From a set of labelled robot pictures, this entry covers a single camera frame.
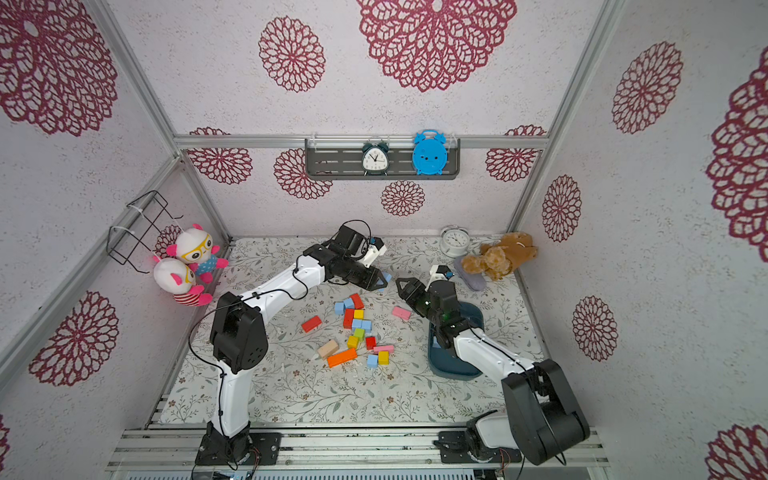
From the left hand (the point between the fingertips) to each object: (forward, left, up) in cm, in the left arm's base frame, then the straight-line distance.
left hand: (382, 283), depth 89 cm
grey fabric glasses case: (+9, -32, -12) cm, 35 cm away
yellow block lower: (-17, -1, -14) cm, 22 cm away
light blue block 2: (-19, +3, -13) cm, 23 cm away
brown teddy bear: (+10, -37, 0) cm, 39 cm away
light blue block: (+1, -1, +2) cm, 3 cm away
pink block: (-1, -6, -15) cm, 16 cm away
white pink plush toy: (-2, +57, +5) cm, 58 cm away
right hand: (-2, -4, +4) cm, 6 cm away
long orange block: (-17, +12, -14) cm, 26 cm away
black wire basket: (+1, +62, +17) cm, 65 cm away
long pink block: (-15, -2, -13) cm, 20 cm away
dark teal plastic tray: (-20, -19, -11) cm, 29 cm away
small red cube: (-12, +4, -15) cm, 19 cm away
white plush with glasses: (+11, +58, +4) cm, 60 cm away
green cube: (-10, +7, -12) cm, 17 cm away
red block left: (-6, +23, -15) cm, 28 cm away
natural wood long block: (-15, +16, -12) cm, 25 cm away
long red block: (+1, +8, -13) cm, 16 cm away
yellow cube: (-3, +8, -13) cm, 16 cm away
